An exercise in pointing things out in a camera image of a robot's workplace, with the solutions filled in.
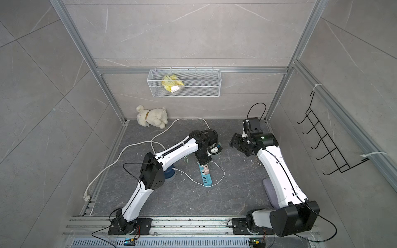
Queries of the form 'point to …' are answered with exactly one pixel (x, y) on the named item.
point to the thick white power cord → (87, 196)
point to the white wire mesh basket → (198, 83)
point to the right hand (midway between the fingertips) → (235, 143)
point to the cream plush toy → (155, 117)
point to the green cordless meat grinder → (215, 150)
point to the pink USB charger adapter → (206, 169)
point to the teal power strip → (206, 177)
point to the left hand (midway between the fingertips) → (206, 159)
